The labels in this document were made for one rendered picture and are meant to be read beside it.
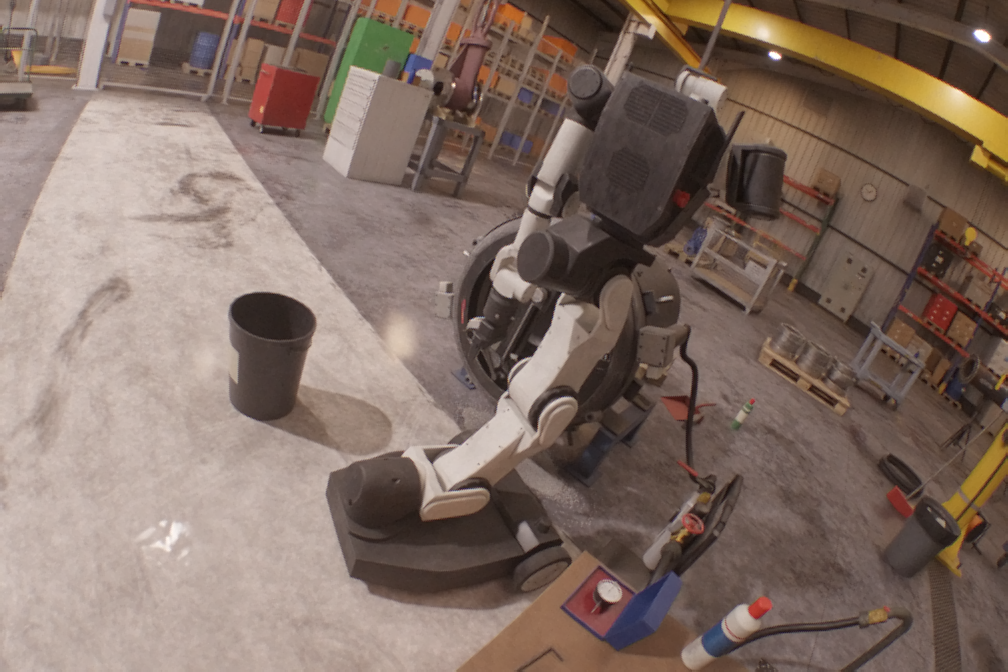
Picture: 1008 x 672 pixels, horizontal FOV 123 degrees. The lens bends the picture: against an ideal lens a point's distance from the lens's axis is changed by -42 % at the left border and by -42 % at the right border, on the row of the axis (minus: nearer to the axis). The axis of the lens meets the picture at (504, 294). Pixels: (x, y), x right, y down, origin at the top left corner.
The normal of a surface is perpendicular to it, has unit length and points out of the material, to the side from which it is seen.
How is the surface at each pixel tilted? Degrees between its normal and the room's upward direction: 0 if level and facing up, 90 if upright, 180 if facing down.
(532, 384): 68
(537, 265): 85
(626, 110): 85
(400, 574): 90
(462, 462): 43
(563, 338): 82
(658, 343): 90
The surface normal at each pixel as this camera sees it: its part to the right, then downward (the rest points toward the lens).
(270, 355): 0.37, 0.53
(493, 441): -0.49, -0.56
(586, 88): -0.52, 0.03
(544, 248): -0.78, -0.19
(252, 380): 0.08, 0.46
